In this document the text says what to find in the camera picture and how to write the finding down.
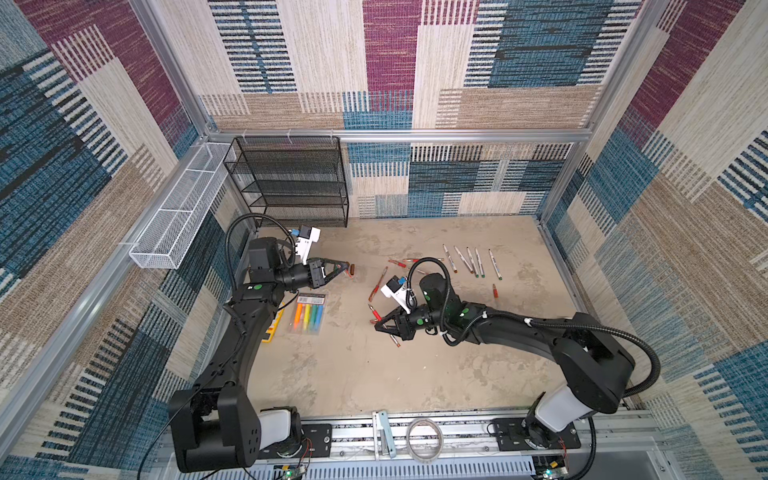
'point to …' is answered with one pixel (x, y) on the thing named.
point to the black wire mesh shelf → (291, 180)
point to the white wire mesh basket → (167, 238)
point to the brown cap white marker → (452, 263)
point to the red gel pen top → (418, 260)
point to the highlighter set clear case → (308, 314)
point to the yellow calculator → (272, 329)
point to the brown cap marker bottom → (464, 260)
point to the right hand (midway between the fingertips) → (383, 328)
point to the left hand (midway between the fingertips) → (345, 268)
